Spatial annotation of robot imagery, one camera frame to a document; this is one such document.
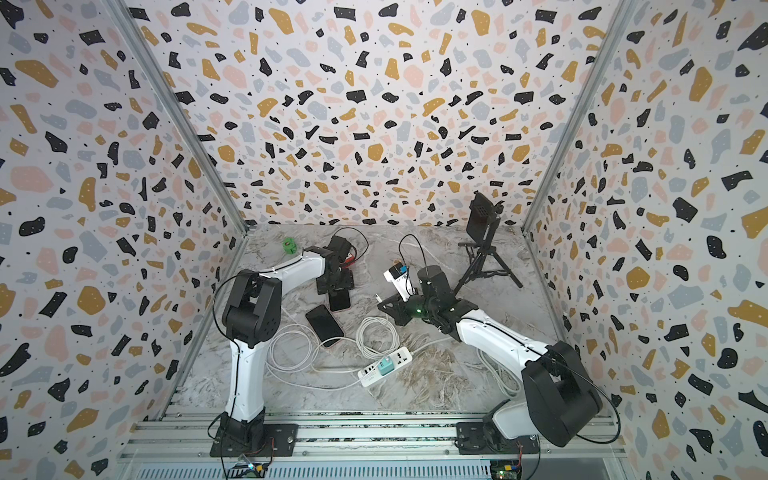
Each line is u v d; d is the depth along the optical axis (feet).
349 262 2.97
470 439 2.43
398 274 2.36
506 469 2.35
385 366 2.60
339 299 3.27
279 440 2.41
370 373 2.69
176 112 2.82
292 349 2.95
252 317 1.86
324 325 3.11
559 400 1.39
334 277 2.80
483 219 2.67
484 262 3.29
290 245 3.71
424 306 2.30
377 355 2.87
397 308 2.32
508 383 2.64
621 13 2.35
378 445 2.41
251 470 2.32
